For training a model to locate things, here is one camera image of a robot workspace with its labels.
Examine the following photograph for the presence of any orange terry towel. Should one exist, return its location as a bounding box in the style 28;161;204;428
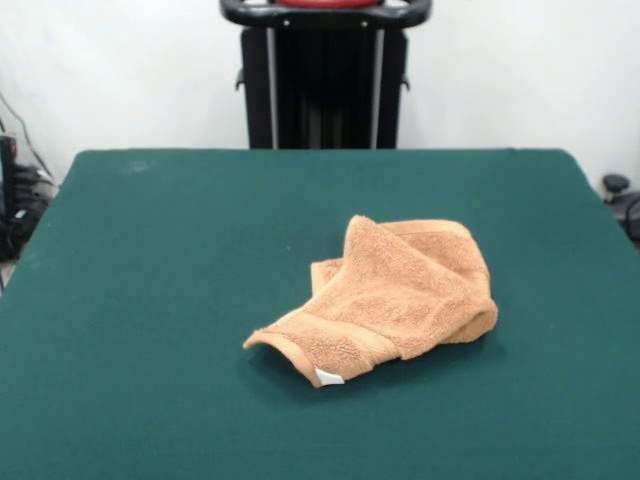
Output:
242;214;500;389

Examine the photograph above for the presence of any dark green table cloth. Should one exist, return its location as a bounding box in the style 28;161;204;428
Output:
0;147;640;480

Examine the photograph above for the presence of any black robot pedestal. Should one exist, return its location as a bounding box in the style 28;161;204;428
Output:
218;0;431;150

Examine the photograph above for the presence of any black equipment with cables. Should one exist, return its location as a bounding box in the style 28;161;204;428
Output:
0;92;60;291

